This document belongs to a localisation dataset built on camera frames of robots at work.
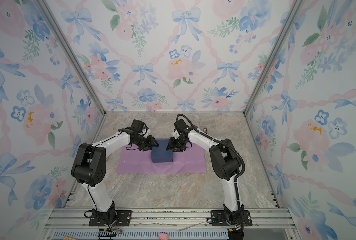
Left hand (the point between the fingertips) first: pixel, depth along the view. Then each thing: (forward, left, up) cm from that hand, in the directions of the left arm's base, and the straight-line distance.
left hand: (157, 145), depth 93 cm
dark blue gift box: (-6, -2, -1) cm, 6 cm away
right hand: (-2, -7, -1) cm, 8 cm away
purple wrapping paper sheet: (-7, +15, -8) cm, 19 cm away
